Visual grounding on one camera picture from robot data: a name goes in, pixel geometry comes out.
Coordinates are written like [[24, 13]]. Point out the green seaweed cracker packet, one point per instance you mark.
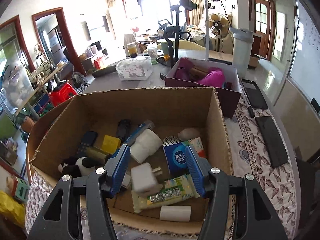
[[173, 191]]

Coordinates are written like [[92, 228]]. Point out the black white plush toy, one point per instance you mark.
[[77, 167]]

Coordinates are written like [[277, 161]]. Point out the yellow small box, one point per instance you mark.
[[110, 144]]

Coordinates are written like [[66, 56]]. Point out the blue tissue pack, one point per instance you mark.
[[176, 160]]

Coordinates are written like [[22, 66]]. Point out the black marker pen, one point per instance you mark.
[[248, 105]]

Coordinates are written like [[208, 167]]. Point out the dark purple storage box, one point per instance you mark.
[[189, 72]]

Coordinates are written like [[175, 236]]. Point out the black tablet on bed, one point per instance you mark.
[[273, 141]]

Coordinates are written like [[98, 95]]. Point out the white cylindrical bottle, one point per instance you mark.
[[145, 145]]

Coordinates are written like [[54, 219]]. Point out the black camera tripod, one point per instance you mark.
[[172, 34]]

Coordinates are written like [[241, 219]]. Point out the white floral tissue box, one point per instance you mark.
[[135, 69]]

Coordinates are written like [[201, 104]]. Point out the beige standing fan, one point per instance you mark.
[[219, 27]]

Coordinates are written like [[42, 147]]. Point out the small white roll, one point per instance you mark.
[[175, 213]]

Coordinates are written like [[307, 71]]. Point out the blue capped tube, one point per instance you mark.
[[148, 124]]

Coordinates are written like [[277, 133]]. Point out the tissue pack with orange print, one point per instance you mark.
[[197, 144]]

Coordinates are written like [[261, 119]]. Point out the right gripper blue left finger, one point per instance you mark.
[[115, 171]]

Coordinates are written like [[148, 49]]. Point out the white power adapter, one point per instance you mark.
[[144, 180]]

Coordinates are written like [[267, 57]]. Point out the whiteboard on wall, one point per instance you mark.
[[305, 71]]

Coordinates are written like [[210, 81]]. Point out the brown wooden door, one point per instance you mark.
[[265, 22]]

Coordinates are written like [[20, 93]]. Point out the dark blue remote device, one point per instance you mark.
[[87, 140]]

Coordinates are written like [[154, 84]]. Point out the red plastic stool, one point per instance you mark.
[[62, 92]]

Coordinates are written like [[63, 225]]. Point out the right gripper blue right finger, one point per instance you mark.
[[199, 169]]

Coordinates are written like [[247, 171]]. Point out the olive green roll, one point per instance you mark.
[[98, 155]]

